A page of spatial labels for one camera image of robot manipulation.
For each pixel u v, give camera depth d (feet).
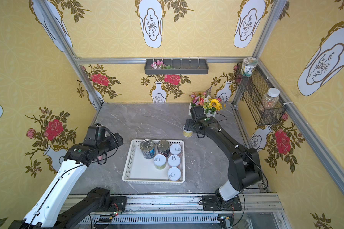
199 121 2.03
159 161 2.74
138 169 2.83
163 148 2.75
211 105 3.05
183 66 3.02
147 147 2.74
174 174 2.56
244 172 1.43
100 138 1.89
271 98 2.13
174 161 2.74
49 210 1.28
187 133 3.21
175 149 2.88
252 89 3.28
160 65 2.88
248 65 2.79
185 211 2.36
